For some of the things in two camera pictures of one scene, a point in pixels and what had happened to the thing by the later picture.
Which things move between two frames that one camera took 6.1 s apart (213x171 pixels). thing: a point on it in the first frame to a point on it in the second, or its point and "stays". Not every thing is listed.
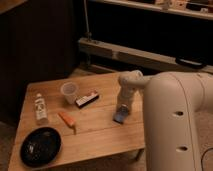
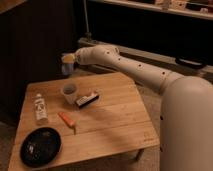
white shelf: (200, 9) stays
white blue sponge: (121, 113) to (68, 61)
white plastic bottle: (41, 110) stays
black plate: (40, 147) stays
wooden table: (81, 111) stays
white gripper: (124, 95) to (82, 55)
